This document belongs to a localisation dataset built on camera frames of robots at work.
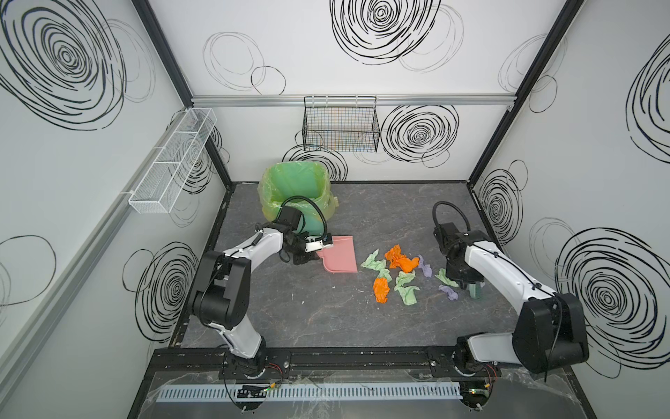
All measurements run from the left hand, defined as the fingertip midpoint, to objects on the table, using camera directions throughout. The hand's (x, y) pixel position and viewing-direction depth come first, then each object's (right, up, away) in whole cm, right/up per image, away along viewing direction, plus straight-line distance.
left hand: (316, 248), depth 92 cm
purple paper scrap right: (+40, -7, -1) cm, 40 cm away
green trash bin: (-1, +9, +12) cm, 15 cm away
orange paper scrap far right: (+30, -5, +1) cm, 31 cm away
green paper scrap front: (+31, -14, -6) cm, 35 cm away
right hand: (+47, -8, -11) cm, 49 cm away
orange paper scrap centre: (+23, -13, -6) cm, 27 cm away
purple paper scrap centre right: (+46, -14, -6) cm, 49 cm away
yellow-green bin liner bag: (-13, +25, +2) cm, 28 cm away
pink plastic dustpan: (+9, -3, 0) cm, 9 cm away
